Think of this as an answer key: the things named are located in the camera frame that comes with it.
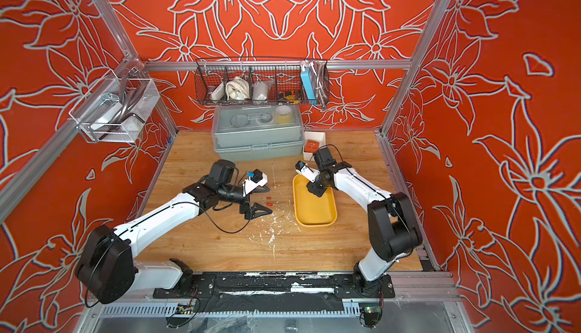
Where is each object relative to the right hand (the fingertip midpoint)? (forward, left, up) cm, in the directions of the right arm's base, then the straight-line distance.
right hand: (310, 183), depth 90 cm
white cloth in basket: (+26, +30, +27) cm, 48 cm away
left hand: (-12, +15, +9) cm, 21 cm away
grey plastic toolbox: (+19, +23, +11) cm, 32 cm away
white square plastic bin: (+29, -5, -2) cm, 29 cm away
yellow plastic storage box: (-9, 0, -7) cm, 11 cm away
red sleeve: (-3, +18, -8) cm, 19 cm away
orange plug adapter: (+21, -2, -1) cm, 21 cm away
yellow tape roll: (+32, +12, +10) cm, 35 cm away
